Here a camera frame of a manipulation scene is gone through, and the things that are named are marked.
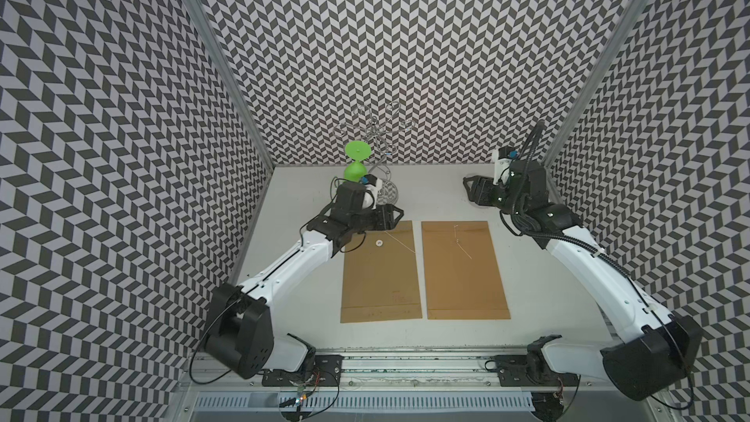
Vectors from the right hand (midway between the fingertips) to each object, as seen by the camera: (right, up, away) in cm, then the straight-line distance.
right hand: (472, 186), depth 77 cm
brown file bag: (-25, -29, +14) cm, 41 cm away
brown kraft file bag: (0, -28, +13) cm, 31 cm away
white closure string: (+1, -18, +20) cm, 27 cm away
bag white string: (-19, -19, +20) cm, 33 cm away
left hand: (-21, -8, +4) cm, 22 cm away
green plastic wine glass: (-31, +10, +4) cm, 33 cm away
